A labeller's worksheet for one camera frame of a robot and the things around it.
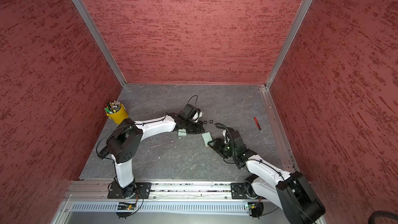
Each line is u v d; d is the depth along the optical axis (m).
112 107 0.88
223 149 0.75
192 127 0.79
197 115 0.76
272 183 0.45
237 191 0.74
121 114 0.93
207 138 0.90
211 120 1.00
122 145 0.49
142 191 0.74
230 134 0.69
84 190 0.76
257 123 1.00
